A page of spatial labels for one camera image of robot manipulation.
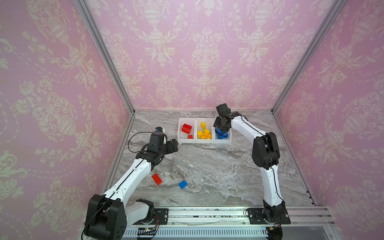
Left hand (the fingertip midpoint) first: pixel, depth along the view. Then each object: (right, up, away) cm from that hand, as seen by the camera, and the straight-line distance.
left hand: (172, 144), depth 85 cm
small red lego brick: (+10, +2, +19) cm, 21 cm away
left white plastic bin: (+4, +2, +20) cm, 21 cm away
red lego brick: (+7, +8, +21) cm, 24 cm away
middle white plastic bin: (+24, +10, +28) cm, 38 cm away
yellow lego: (+19, +10, +23) cm, 31 cm away
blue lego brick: (+29, +6, +16) cm, 34 cm away
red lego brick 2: (-9, -20, +1) cm, 22 cm away
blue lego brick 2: (+34, +4, +18) cm, 39 cm away
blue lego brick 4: (+6, -23, +1) cm, 24 cm away
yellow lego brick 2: (+16, +5, +18) cm, 25 cm away
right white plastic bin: (+27, +1, +15) cm, 31 cm away
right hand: (+29, +11, +17) cm, 35 cm away
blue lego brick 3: (+30, +3, +17) cm, 35 cm away
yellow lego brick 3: (+20, +3, +17) cm, 27 cm away
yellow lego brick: (+21, +7, +20) cm, 30 cm away
